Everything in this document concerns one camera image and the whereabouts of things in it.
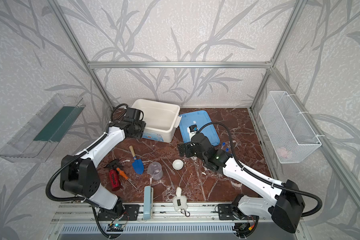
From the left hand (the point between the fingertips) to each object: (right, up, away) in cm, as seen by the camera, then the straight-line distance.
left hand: (147, 121), depth 89 cm
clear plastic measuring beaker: (+5, -29, -2) cm, 30 cm away
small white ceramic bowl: (+18, -26, 0) cm, 32 cm away
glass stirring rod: (+13, -27, 0) cm, 30 cm away
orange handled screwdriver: (-13, -30, -5) cm, 33 cm away
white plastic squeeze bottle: (+21, -40, -15) cm, 48 cm away
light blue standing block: (+5, -40, -16) cm, 44 cm away
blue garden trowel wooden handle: (-7, -27, +2) cm, 28 cm away
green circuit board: (-10, -51, -18) cm, 55 cm away
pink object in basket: (+72, -15, -17) cm, 75 cm away
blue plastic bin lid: (+33, +2, +24) cm, 41 cm away
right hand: (+24, -9, -12) cm, 28 cm away
